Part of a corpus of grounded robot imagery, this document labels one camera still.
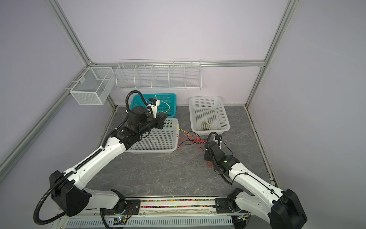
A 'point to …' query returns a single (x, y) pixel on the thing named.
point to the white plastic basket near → (159, 140)
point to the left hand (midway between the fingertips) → (166, 115)
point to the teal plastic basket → (170, 98)
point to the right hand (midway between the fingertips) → (211, 152)
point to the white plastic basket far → (208, 115)
